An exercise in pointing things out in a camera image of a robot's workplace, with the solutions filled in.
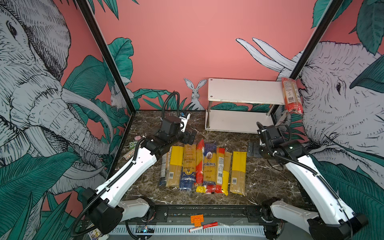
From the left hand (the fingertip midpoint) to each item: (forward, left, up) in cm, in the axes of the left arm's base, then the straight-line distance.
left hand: (189, 127), depth 73 cm
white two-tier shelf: (+43, -42, -27) cm, 66 cm away
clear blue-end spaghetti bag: (-11, +16, -27) cm, 33 cm away
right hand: (-9, -32, -6) cm, 34 cm away
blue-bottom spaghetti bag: (-14, +1, -23) cm, 27 cm away
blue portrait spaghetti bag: (-13, -11, -22) cm, 28 cm away
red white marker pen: (-39, -6, -28) cm, 48 cm away
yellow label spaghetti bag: (-5, +10, -26) cm, 28 cm away
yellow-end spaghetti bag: (-10, -22, -28) cm, 37 cm away
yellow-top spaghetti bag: (-18, -27, -27) cm, 42 cm away
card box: (-40, +45, -27) cm, 66 cm away
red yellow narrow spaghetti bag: (-4, -6, -25) cm, 26 cm away
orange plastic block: (-36, -3, -28) cm, 46 cm away
